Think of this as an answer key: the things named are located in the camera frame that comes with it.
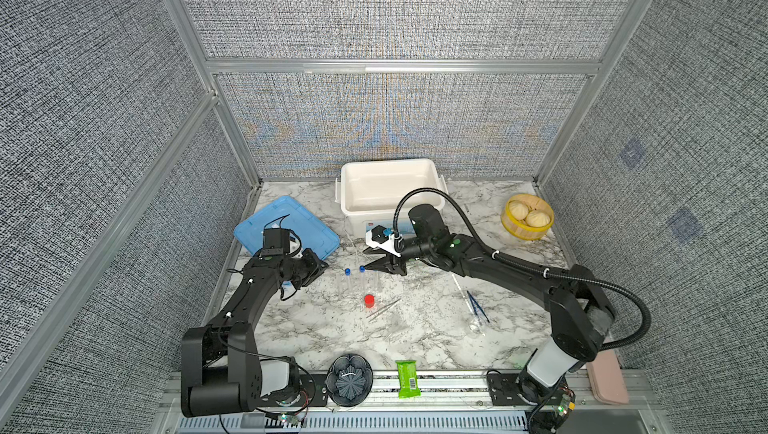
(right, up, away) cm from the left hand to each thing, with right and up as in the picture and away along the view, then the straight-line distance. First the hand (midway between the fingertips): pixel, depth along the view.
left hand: (327, 265), depth 86 cm
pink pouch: (+71, -26, -13) cm, 77 cm away
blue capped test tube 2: (+11, 0, -8) cm, 14 cm away
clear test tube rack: (+7, -7, +4) cm, 11 cm away
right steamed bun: (+68, +13, +14) cm, 71 cm away
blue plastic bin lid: (-12, +9, +21) cm, 26 cm away
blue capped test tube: (+7, 0, -8) cm, 11 cm away
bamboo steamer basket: (+63, +10, +13) cm, 65 cm away
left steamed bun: (+63, +16, +17) cm, 67 cm away
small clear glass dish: (+42, -17, -3) cm, 46 cm away
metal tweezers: (+16, -13, +1) cm, 21 cm away
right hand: (+12, +5, -10) cm, 16 cm away
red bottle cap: (+12, -10, +1) cm, 16 cm away
